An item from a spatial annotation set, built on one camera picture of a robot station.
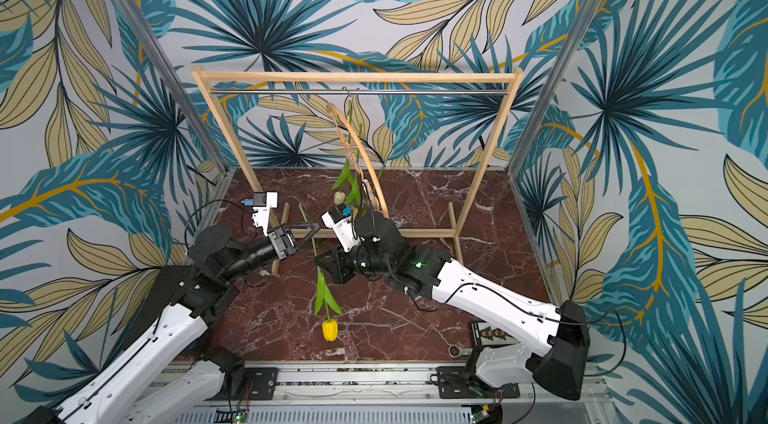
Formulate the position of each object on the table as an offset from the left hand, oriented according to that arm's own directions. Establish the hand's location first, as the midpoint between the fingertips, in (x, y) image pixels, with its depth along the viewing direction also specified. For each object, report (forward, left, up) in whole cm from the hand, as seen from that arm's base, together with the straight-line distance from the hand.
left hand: (319, 232), depth 63 cm
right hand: (-4, +1, -4) cm, 6 cm away
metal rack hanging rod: (+54, -2, 0) cm, 54 cm away
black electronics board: (-11, -42, -32) cm, 53 cm away
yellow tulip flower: (-10, -1, -10) cm, 14 cm away
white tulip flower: (+25, 0, -18) cm, 31 cm away
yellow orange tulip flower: (+20, -5, -13) cm, 24 cm away
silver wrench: (-16, -35, -32) cm, 49 cm away
